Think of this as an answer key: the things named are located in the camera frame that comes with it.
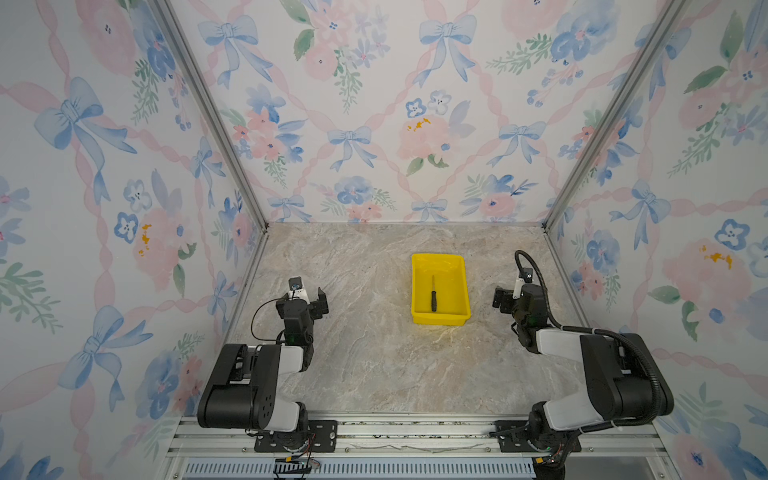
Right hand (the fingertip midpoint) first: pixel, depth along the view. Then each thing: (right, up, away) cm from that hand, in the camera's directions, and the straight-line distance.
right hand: (514, 287), depth 94 cm
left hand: (-65, 0, -4) cm, 65 cm away
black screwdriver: (-25, -4, +4) cm, 25 cm away
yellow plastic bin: (-19, -6, +1) cm, 20 cm away
